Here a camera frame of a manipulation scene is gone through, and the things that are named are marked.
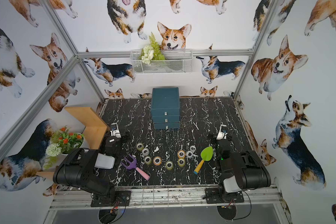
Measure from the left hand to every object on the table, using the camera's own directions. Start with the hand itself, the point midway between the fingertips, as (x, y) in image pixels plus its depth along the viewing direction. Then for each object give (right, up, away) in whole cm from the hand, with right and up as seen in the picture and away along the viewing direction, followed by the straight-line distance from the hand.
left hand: (117, 126), depth 91 cm
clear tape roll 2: (+47, -18, -1) cm, 50 cm away
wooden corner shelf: (-17, -2, +3) cm, 17 cm away
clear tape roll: (+17, -18, -1) cm, 25 cm away
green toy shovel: (+58, -18, -1) cm, 61 cm away
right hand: (+68, 0, -3) cm, 68 cm away
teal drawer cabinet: (+31, +12, -5) cm, 34 cm away
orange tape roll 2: (+41, -18, -1) cm, 45 cm away
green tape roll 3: (+34, -23, -6) cm, 42 cm away
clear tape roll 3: (+49, -15, +2) cm, 51 cm away
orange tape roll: (+26, -21, -3) cm, 34 cm away
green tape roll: (+14, -15, +2) cm, 21 cm away
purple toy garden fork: (+11, -23, -5) cm, 26 cm away
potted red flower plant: (-19, -6, -19) cm, 28 cm away
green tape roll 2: (+20, -21, -3) cm, 29 cm away
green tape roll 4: (+41, -22, -5) cm, 47 cm away
